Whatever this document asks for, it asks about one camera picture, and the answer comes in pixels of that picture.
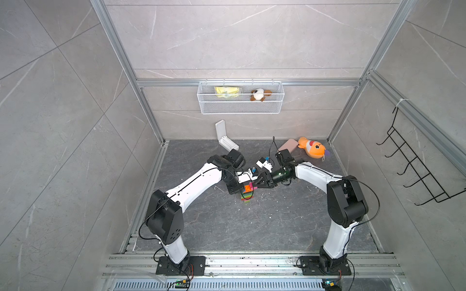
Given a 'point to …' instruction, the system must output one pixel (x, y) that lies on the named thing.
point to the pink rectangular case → (290, 144)
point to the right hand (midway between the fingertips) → (257, 185)
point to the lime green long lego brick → (246, 196)
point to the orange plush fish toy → (314, 150)
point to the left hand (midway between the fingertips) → (240, 184)
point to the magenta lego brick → (255, 188)
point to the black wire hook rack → (435, 190)
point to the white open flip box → (224, 141)
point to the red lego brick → (246, 200)
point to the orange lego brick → (247, 189)
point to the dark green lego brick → (247, 194)
